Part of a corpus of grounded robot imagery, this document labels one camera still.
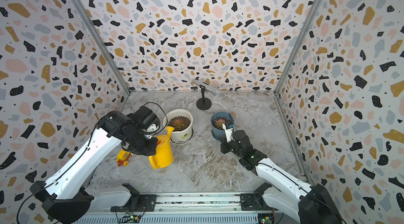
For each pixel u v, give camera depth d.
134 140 0.58
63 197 0.37
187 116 0.95
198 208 0.73
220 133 0.92
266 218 0.72
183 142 0.94
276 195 0.58
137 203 0.69
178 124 0.90
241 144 0.62
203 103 1.14
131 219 0.70
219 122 0.93
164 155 0.69
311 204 0.40
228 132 0.73
